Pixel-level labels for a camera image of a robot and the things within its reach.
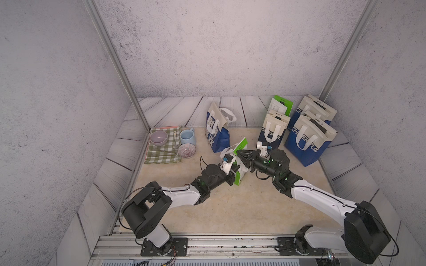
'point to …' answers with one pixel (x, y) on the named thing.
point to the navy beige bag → (274, 126)
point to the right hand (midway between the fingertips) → (236, 153)
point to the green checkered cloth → (168, 153)
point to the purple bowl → (158, 138)
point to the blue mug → (188, 136)
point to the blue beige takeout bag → (314, 108)
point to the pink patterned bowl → (186, 150)
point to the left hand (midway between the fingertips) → (242, 168)
